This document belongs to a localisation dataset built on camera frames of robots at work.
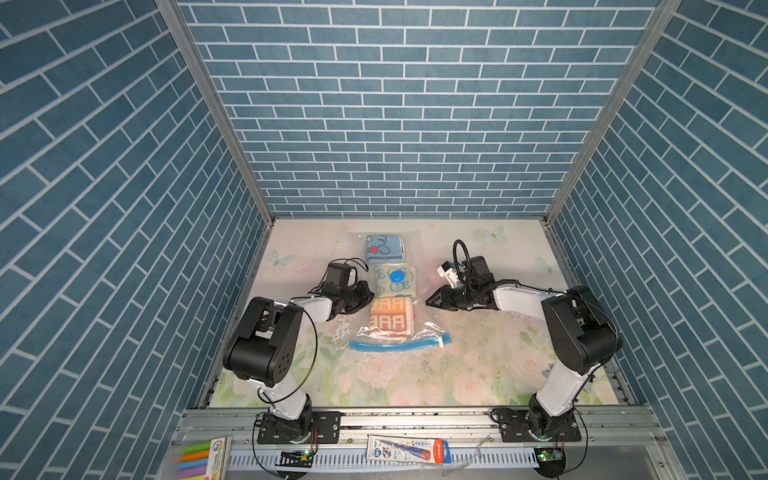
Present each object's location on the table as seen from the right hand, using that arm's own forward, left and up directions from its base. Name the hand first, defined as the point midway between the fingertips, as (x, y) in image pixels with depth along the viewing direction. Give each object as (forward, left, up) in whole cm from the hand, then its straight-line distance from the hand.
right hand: (431, 304), depth 91 cm
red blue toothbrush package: (-37, +6, -4) cm, 38 cm away
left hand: (+2, +15, -1) cm, 16 cm away
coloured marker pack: (-43, +51, -3) cm, 67 cm away
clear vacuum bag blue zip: (-8, +1, 0) cm, 8 cm away
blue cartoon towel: (+22, +17, -2) cm, 28 cm away
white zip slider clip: (-11, -3, -2) cm, 12 cm away
